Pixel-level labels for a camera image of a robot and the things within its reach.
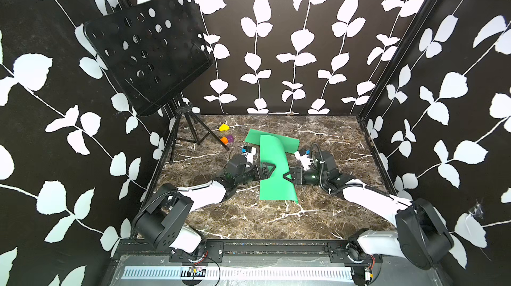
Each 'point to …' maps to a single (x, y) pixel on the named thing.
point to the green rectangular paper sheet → (290, 144)
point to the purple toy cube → (230, 138)
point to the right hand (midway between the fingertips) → (284, 174)
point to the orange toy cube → (224, 140)
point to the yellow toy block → (223, 127)
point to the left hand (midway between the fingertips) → (271, 165)
